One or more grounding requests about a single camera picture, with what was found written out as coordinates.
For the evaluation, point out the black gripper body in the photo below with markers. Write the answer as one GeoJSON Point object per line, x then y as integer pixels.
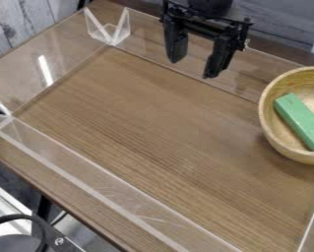
{"type": "Point", "coordinates": [209, 18]}

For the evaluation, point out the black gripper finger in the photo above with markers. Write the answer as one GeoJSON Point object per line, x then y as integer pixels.
{"type": "Point", "coordinates": [219, 58]}
{"type": "Point", "coordinates": [175, 39]}

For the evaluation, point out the light wooden bowl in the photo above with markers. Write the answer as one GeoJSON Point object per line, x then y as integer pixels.
{"type": "Point", "coordinates": [296, 81]}

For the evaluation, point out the green rectangular block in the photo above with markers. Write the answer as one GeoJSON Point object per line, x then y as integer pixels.
{"type": "Point", "coordinates": [298, 117]}

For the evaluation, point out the black table leg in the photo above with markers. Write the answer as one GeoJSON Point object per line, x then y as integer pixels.
{"type": "Point", "coordinates": [44, 208]}

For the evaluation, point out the clear acrylic corner bracket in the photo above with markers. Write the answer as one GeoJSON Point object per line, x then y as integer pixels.
{"type": "Point", "coordinates": [108, 33]}

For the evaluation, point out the clear acrylic tray wall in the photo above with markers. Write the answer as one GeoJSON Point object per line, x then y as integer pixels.
{"type": "Point", "coordinates": [151, 153]}

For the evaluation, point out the grey metal base plate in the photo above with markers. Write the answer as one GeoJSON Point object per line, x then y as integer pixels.
{"type": "Point", "coordinates": [58, 242]}

